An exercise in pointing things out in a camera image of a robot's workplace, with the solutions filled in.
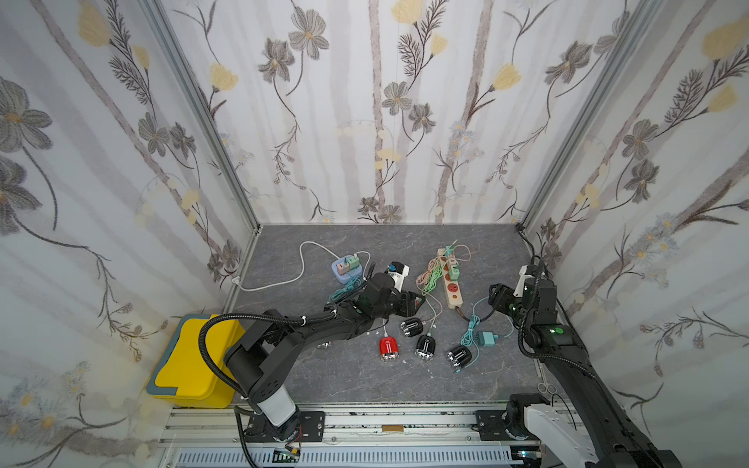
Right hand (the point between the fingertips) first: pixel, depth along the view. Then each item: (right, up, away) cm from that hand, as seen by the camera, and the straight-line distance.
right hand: (503, 289), depth 81 cm
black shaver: (-25, -13, +9) cm, 30 cm away
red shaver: (-32, -18, +4) cm, 37 cm away
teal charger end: (-2, -16, +8) cm, 18 cm away
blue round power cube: (-47, +4, +19) cm, 51 cm away
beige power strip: (-9, -2, +19) cm, 22 cm away
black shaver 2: (-21, -18, +5) cm, 28 cm away
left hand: (-22, -3, +3) cm, 23 cm away
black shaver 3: (-12, -20, +3) cm, 24 cm away
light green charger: (-9, +3, +17) cm, 20 cm away
